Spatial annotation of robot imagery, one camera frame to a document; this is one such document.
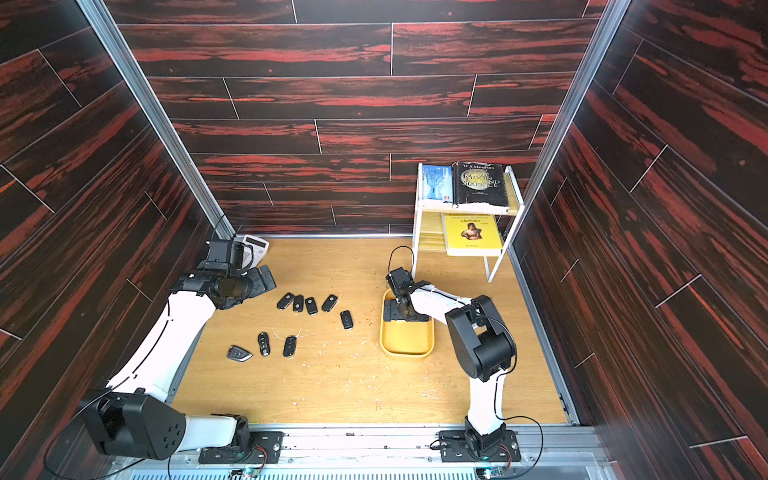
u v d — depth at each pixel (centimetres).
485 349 51
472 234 96
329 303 101
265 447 73
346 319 96
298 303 100
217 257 60
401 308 73
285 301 101
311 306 100
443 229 100
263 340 91
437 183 88
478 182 87
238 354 89
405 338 90
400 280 78
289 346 91
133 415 39
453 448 73
